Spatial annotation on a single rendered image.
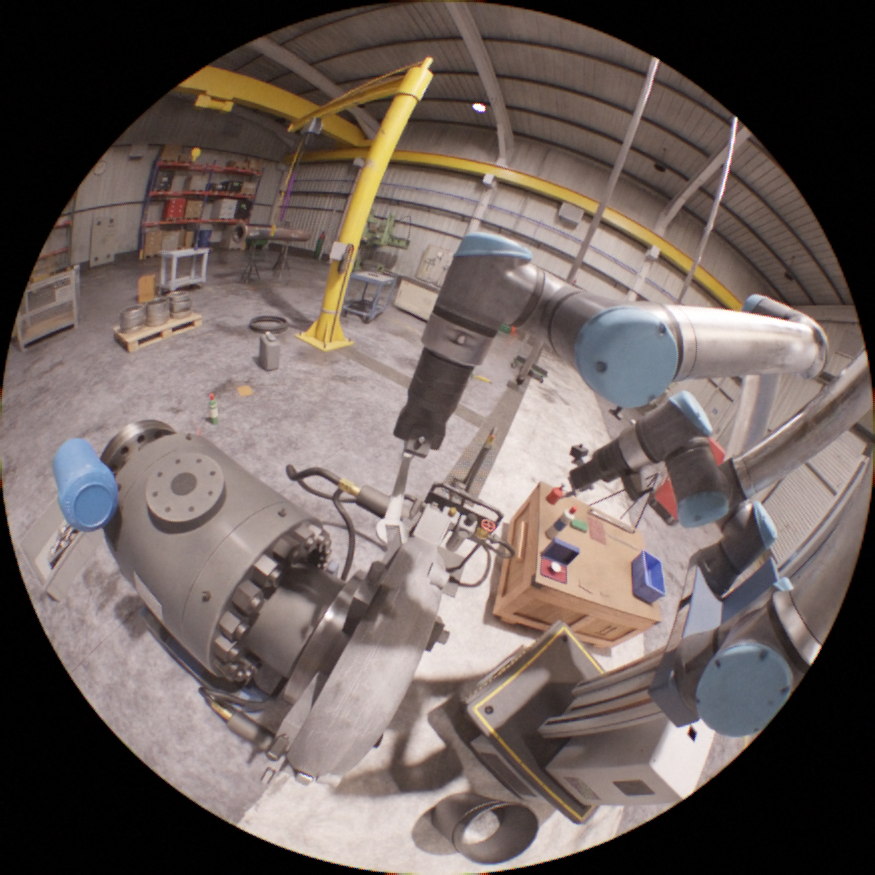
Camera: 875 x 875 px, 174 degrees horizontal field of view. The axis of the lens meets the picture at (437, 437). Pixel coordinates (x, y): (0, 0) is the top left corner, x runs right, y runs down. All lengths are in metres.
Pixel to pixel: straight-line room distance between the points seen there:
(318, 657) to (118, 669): 1.31
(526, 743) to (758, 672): 1.06
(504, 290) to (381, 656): 0.53
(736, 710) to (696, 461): 0.37
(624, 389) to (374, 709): 0.54
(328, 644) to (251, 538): 0.27
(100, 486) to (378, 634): 0.65
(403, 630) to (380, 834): 1.29
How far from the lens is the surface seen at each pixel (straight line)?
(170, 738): 1.65
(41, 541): 2.37
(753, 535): 1.05
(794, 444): 0.61
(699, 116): 9.17
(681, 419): 0.51
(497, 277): 0.35
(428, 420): 0.41
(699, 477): 0.49
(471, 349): 0.35
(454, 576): 1.77
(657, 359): 0.27
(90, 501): 0.77
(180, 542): 0.72
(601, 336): 0.25
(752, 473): 0.61
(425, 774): 1.56
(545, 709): 1.44
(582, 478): 0.62
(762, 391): 0.84
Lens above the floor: 1.46
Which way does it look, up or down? 33 degrees down
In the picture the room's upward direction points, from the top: 23 degrees clockwise
